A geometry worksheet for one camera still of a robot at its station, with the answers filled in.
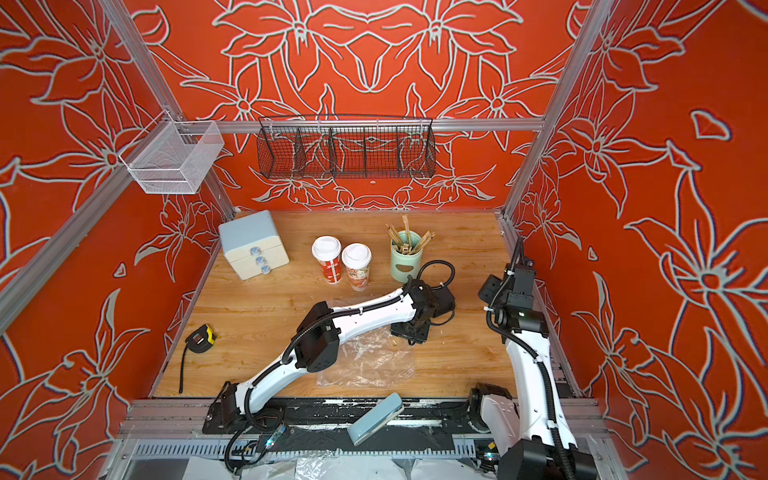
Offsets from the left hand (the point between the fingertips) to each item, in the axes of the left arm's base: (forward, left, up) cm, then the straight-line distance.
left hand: (415, 336), depth 85 cm
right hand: (+10, -21, +16) cm, 28 cm away
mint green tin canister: (+19, +4, +14) cm, 24 cm away
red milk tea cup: (+18, +27, +15) cm, 36 cm away
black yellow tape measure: (-7, +62, +1) cm, 62 cm away
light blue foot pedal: (-22, +10, +3) cm, 24 cm away
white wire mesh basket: (+40, +79, +31) cm, 94 cm away
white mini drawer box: (+20, +52, +14) cm, 57 cm away
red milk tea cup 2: (+15, +18, +16) cm, 28 cm away
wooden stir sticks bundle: (+18, +4, +19) cm, 27 cm away
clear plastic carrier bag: (-7, +11, -1) cm, 14 cm away
